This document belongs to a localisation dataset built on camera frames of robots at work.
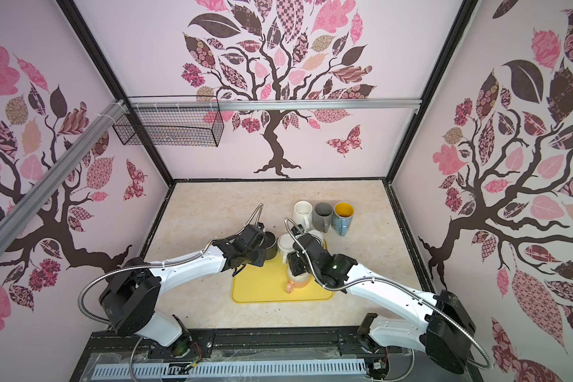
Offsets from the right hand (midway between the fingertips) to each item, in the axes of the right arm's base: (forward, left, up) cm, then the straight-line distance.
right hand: (291, 253), depth 79 cm
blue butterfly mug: (+17, -21, -4) cm, 27 cm away
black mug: (+6, +8, -4) cm, 11 cm away
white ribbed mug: (+23, -5, -9) cm, 25 cm away
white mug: (+6, +2, -7) cm, 9 cm away
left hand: (+3, +12, -9) cm, 15 cm away
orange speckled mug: (-7, -3, -8) cm, 11 cm away
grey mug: (+18, -13, -5) cm, 23 cm away
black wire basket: (+50, +49, +21) cm, 73 cm away
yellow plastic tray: (-6, +9, -13) cm, 17 cm away
